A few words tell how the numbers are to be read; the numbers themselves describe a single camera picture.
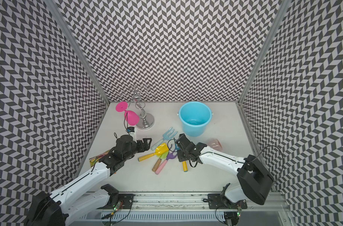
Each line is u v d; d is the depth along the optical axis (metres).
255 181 0.41
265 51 0.83
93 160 0.84
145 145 0.73
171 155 0.89
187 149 0.63
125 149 0.62
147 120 1.05
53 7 0.71
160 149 0.91
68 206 0.43
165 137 0.97
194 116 0.89
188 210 0.71
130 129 0.72
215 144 0.91
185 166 0.81
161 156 0.89
